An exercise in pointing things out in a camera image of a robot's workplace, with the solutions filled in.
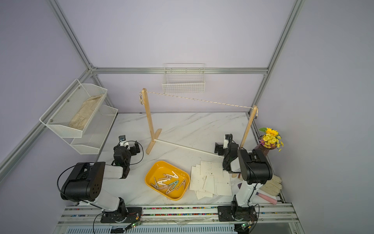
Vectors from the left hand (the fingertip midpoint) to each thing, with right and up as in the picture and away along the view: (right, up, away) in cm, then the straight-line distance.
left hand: (129, 144), depth 94 cm
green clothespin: (+32, -21, -12) cm, 40 cm away
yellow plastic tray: (+21, -14, -6) cm, 26 cm away
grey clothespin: (+21, -22, -12) cm, 33 cm away
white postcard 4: (+47, -26, -14) cm, 55 cm away
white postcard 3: (+44, -21, -10) cm, 50 cm away
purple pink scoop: (+82, -28, -16) cm, 88 cm away
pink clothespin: (+28, -25, -14) cm, 40 cm away
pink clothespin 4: (+27, -19, -8) cm, 34 cm away
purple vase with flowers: (+82, +4, -19) cm, 85 cm away
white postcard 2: (+51, -22, -11) cm, 57 cm away
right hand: (+64, -1, +6) cm, 64 cm away
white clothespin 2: (+31, -18, -8) cm, 37 cm away
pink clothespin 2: (+37, -22, -11) cm, 44 cm away
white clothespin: (+23, -21, -10) cm, 33 cm away
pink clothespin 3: (+25, -23, -13) cm, 36 cm away
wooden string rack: (+16, +6, +1) cm, 17 cm away
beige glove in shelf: (-18, +17, -17) cm, 30 cm away
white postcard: (+59, -22, -10) cm, 64 cm away
